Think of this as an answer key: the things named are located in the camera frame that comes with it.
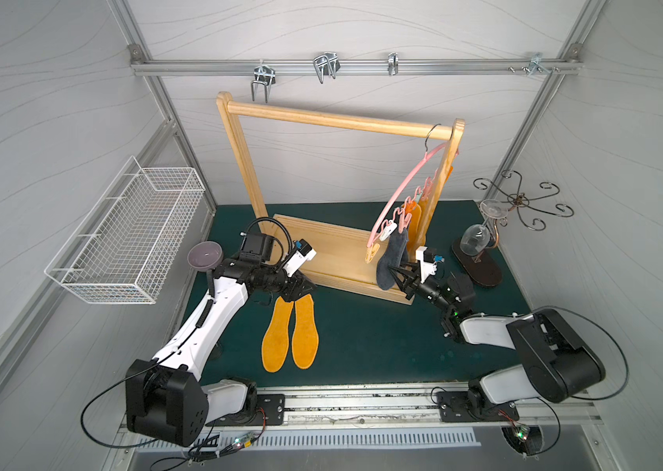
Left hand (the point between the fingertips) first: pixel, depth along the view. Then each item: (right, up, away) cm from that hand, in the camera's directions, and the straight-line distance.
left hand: (310, 284), depth 77 cm
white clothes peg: (+20, +14, -5) cm, 25 cm away
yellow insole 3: (+28, +20, +1) cm, 35 cm away
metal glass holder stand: (+60, +1, +24) cm, 64 cm away
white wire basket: (-44, +11, -8) cm, 46 cm away
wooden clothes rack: (+19, +5, +10) cm, 23 cm away
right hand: (+23, +5, +4) cm, 24 cm away
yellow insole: (-11, -19, +7) cm, 23 cm away
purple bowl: (-39, +6, +24) cm, 46 cm away
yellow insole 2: (-2, -18, +9) cm, 20 cm away
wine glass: (+49, +12, +8) cm, 51 cm away
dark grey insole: (+23, +8, +1) cm, 25 cm away
